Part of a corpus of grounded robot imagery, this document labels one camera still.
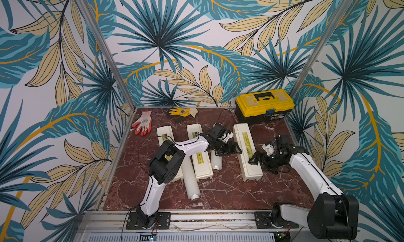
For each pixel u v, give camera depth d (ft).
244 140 3.03
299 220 1.76
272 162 2.31
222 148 2.62
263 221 2.40
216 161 2.88
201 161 2.75
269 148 2.58
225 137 2.62
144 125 3.50
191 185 2.63
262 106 3.27
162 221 2.41
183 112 3.73
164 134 3.08
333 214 1.30
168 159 1.83
